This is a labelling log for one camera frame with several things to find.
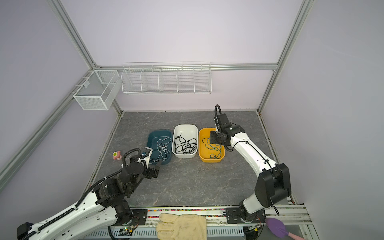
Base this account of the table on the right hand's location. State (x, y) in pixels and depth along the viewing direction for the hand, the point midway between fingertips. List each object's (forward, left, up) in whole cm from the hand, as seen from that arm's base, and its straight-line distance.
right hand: (214, 139), depth 85 cm
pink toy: (-5, +60, -10) cm, 61 cm away
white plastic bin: (+16, +17, -13) cm, 27 cm away
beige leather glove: (-41, +16, -15) cm, 46 cm away
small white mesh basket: (+33, +76, +11) cm, 84 cm away
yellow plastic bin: (0, +2, -16) cm, 16 cm away
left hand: (-15, +32, +3) cm, 36 cm away
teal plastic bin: (+7, +35, -12) cm, 38 cm away
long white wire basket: (+39, +31, +15) cm, 52 cm away
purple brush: (-40, -28, -16) cm, 52 cm away
